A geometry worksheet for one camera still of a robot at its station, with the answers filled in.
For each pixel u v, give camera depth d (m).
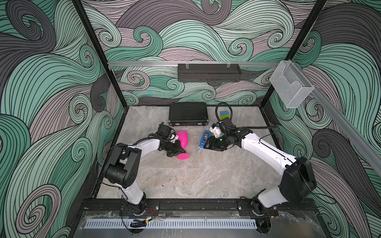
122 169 0.46
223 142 0.68
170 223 0.70
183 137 0.91
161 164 0.88
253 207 0.65
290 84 0.78
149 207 0.72
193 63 0.93
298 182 0.41
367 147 0.52
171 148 0.79
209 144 0.74
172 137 0.83
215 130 0.78
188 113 1.17
